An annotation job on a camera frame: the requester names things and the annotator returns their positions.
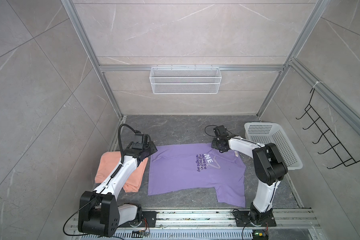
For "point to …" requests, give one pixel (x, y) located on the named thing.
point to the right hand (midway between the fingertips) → (215, 143)
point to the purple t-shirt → (178, 167)
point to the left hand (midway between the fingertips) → (152, 143)
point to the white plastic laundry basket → (264, 133)
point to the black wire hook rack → (329, 137)
